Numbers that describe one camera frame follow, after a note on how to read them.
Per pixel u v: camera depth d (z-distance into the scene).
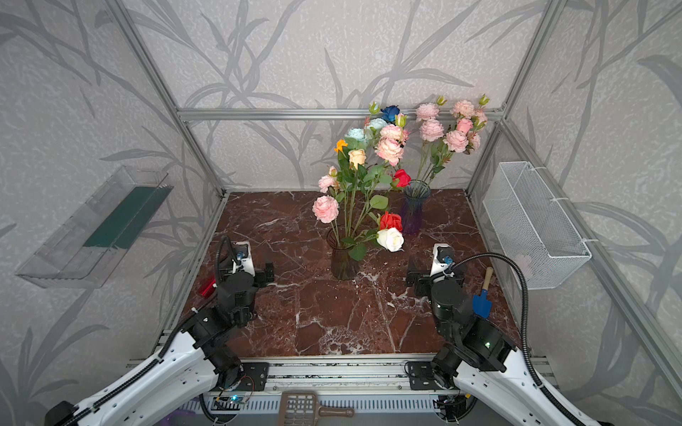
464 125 0.82
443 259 0.55
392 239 0.55
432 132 0.81
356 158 0.69
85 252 0.64
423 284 0.60
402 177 0.71
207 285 0.89
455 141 0.79
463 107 0.83
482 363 0.46
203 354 0.53
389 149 0.64
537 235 0.62
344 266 0.96
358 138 0.71
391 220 0.68
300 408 0.69
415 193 0.96
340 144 0.78
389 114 0.80
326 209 0.72
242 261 0.62
